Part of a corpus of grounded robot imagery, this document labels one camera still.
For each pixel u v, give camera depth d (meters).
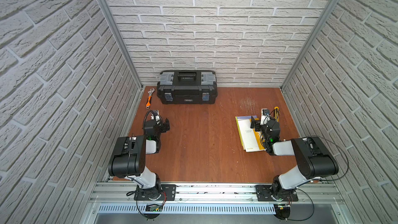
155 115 0.79
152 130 0.71
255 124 0.85
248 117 1.01
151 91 1.14
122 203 0.73
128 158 0.45
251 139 0.89
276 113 1.03
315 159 0.46
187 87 0.97
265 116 0.79
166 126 0.88
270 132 0.71
